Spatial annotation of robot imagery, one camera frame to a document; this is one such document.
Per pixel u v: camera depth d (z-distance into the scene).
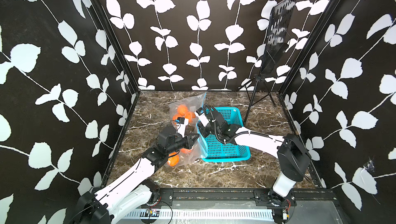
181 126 0.70
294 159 0.46
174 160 0.82
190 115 0.97
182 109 0.98
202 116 0.73
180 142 0.65
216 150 0.90
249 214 0.70
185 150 0.78
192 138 0.76
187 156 0.87
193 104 0.99
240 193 0.77
